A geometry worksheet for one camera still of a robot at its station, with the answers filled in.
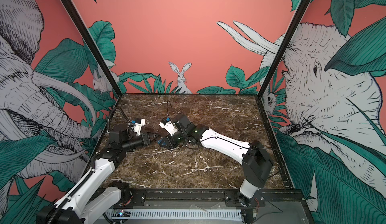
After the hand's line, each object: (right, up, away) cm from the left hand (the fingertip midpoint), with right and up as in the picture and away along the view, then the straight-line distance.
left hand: (159, 134), depth 75 cm
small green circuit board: (-17, -37, -5) cm, 41 cm away
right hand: (+1, -4, -3) cm, 5 cm away
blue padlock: (+1, -3, -1) cm, 4 cm away
